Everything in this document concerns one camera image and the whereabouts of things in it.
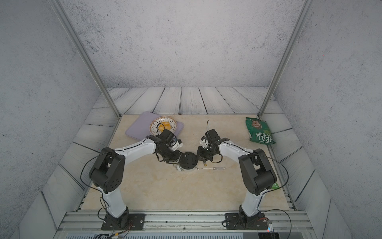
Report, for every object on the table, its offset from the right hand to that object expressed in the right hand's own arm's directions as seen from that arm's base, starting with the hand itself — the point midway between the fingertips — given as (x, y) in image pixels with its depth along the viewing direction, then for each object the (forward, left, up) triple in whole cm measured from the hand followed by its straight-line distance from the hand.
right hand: (195, 158), depth 89 cm
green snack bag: (+24, -44, -5) cm, 51 cm away
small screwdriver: (-3, -12, -7) cm, 14 cm away
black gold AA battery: (-1, -6, -7) cm, 9 cm away
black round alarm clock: (-1, +5, -2) cm, 5 cm away
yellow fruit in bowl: (+27, +23, -1) cm, 35 cm away
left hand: (-3, +7, 0) cm, 7 cm away
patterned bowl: (+29, +32, -3) cm, 43 cm away
